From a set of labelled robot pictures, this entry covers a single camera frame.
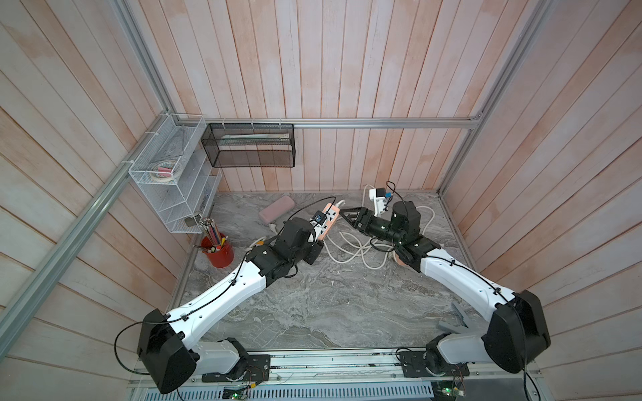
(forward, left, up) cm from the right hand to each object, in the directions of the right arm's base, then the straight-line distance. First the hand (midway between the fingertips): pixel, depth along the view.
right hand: (342, 215), depth 76 cm
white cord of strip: (-14, -12, +5) cm, 19 cm away
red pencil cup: (-3, +43, -17) cm, 46 cm away
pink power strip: (-17, -14, +3) cm, 22 cm away
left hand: (-5, +9, -7) cm, 12 cm away
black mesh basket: (+40, +37, -2) cm, 55 cm away
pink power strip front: (-1, +3, +2) cm, 4 cm away
